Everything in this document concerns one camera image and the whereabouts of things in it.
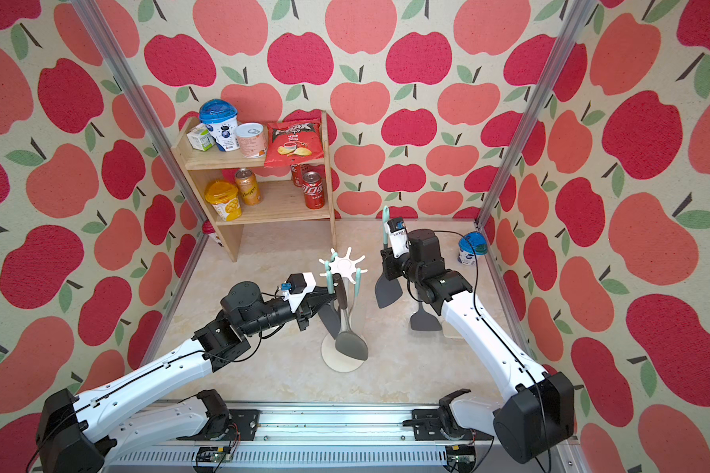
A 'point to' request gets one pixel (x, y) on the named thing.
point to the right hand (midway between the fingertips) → (388, 255)
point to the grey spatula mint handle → (422, 320)
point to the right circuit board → (464, 455)
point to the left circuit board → (214, 453)
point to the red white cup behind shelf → (209, 230)
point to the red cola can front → (314, 190)
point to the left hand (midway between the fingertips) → (334, 298)
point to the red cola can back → (297, 174)
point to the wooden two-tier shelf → (282, 199)
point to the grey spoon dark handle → (347, 341)
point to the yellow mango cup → (224, 197)
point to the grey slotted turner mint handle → (388, 291)
